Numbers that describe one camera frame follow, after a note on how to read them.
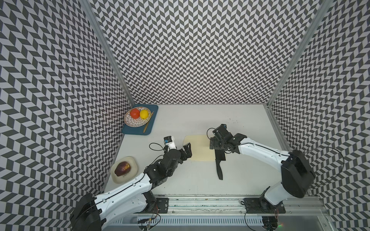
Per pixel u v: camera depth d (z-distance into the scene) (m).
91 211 0.41
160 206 0.73
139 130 1.03
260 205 0.66
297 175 0.43
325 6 0.67
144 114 1.06
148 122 1.05
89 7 0.72
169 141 0.67
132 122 1.07
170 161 0.55
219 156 0.90
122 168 0.79
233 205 0.75
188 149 0.73
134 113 1.08
